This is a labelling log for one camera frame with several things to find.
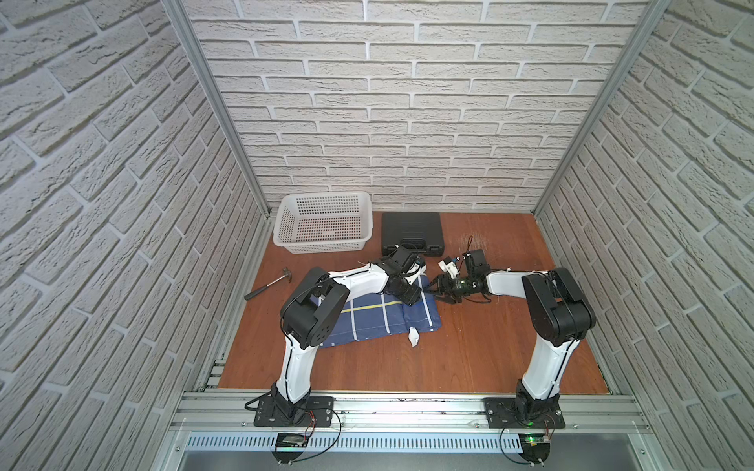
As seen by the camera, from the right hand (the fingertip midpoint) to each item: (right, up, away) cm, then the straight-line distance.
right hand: (441, 298), depth 92 cm
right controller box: (+19, -32, -22) cm, 44 cm away
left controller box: (-42, -32, -22) cm, 57 cm away
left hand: (-7, +4, +1) cm, 8 cm away
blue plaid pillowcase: (-19, -5, -1) cm, 20 cm away
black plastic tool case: (-5, +22, +15) cm, 27 cm away
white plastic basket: (-41, +26, +14) cm, 51 cm away
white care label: (-10, -9, -8) cm, 16 cm away
